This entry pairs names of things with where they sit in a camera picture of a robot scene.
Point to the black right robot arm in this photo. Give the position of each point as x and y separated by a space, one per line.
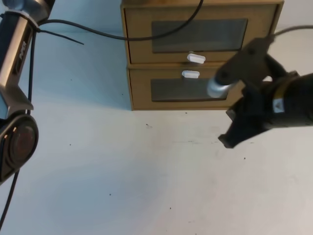
299 102

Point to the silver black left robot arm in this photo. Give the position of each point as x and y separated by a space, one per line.
19 133

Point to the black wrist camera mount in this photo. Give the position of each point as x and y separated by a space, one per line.
251 65

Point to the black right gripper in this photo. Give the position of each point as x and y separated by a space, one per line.
258 111

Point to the brown cardboard drawer shoebox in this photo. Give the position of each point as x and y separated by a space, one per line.
176 46

